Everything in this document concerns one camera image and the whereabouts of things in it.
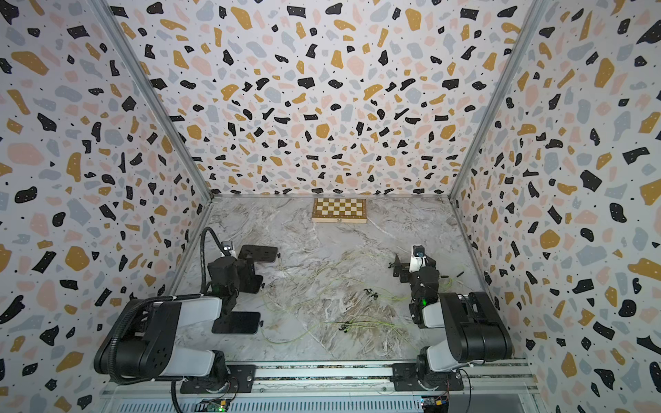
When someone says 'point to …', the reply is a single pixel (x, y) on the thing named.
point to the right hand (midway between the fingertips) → (413, 255)
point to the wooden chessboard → (340, 210)
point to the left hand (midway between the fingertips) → (236, 257)
